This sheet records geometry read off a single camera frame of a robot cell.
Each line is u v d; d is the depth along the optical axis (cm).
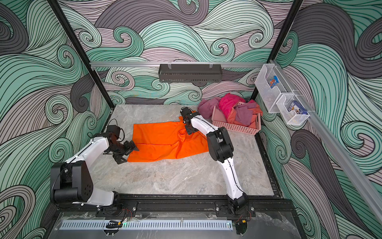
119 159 77
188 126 78
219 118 112
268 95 83
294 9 72
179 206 78
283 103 69
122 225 70
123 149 77
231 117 104
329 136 54
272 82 83
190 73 95
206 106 115
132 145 80
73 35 81
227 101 107
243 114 108
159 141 97
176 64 93
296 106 66
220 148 62
